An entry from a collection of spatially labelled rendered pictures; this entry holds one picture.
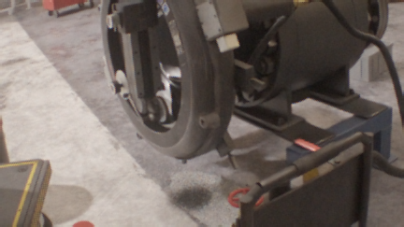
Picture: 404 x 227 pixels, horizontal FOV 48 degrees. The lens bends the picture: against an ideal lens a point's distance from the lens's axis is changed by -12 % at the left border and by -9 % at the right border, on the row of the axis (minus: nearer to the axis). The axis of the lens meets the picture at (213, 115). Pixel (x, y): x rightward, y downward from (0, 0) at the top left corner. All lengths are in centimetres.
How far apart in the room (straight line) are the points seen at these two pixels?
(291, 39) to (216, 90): 39
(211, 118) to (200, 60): 18
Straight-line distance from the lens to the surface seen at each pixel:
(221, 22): 128
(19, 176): 167
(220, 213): 183
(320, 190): 107
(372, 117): 196
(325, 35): 180
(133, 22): 157
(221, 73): 139
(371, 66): 308
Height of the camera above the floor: 103
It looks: 23 degrees down
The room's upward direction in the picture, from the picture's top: 6 degrees counter-clockwise
